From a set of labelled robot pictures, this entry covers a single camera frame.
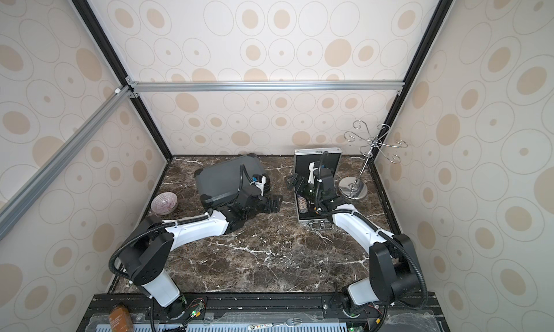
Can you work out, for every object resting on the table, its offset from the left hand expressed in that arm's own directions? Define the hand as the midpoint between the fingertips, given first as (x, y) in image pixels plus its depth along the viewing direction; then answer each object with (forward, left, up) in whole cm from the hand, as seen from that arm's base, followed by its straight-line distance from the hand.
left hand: (280, 196), depth 86 cm
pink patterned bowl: (+4, +53, -12) cm, 55 cm away
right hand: (+5, -8, +4) cm, 10 cm away
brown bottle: (-41, +51, -11) cm, 66 cm away
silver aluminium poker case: (+18, -11, +1) cm, 21 cm away
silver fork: (-41, -3, -13) cm, 43 cm away
